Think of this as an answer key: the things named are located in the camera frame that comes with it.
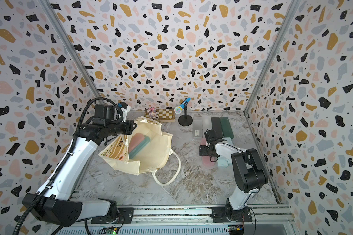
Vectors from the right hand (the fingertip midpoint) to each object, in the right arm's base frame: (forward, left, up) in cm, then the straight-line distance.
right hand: (207, 151), depth 97 cm
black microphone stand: (+28, +16, 0) cm, 32 cm away
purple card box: (+32, +41, +4) cm, 52 cm away
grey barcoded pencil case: (+22, +7, 0) cm, 23 cm away
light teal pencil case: (-8, -9, +1) cm, 12 cm away
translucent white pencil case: (+27, -1, -2) cm, 27 cm away
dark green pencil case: (+20, -15, 0) cm, 25 cm away
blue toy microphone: (+19, +19, +20) cm, 34 cm away
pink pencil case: (-7, +2, 0) cm, 7 cm away
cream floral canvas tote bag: (-1, +40, +3) cm, 40 cm away
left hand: (-3, +38, +30) cm, 48 cm away
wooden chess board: (+31, +30, +2) cm, 44 cm away
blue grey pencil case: (+5, +41, +5) cm, 42 cm away
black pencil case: (+21, -8, +1) cm, 23 cm away
